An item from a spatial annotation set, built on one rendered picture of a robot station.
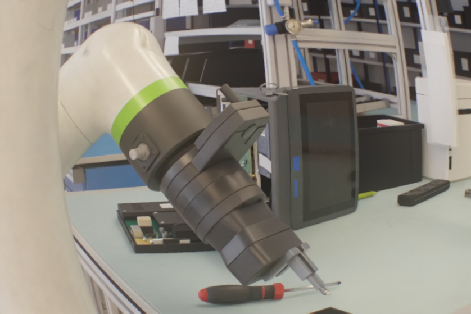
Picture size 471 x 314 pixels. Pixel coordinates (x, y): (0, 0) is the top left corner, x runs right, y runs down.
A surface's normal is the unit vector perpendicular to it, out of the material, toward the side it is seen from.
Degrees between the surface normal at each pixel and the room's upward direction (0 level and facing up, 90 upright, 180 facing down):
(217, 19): 90
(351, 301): 0
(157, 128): 67
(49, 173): 93
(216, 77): 90
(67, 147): 114
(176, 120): 54
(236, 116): 74
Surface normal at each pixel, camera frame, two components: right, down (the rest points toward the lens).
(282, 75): 0.36, 0.11
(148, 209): -0.05, -0.99
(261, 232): 0.50, -0.71
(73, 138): 0.45, 0.47
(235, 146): 0.61, 0.73
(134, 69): 0.14, -0.36
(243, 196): 0.22, -0.54
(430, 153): -0.93, 0.10
